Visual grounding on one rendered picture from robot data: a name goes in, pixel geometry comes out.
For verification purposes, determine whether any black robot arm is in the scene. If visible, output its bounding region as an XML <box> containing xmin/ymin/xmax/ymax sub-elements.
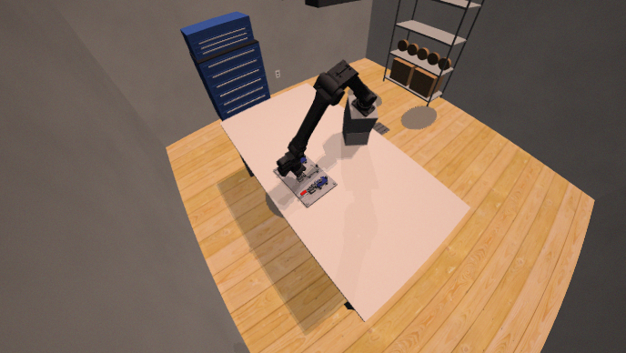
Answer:
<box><xmin>277</xmin><ymin>59</ymin><xmax>377</xmax><ymax>177</ymax></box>

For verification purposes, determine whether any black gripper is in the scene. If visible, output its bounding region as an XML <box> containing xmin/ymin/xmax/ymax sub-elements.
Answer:
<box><xmin>290</xmin><ymin>160</ymin><xmax>306</xmax><ymax>177</ymax></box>

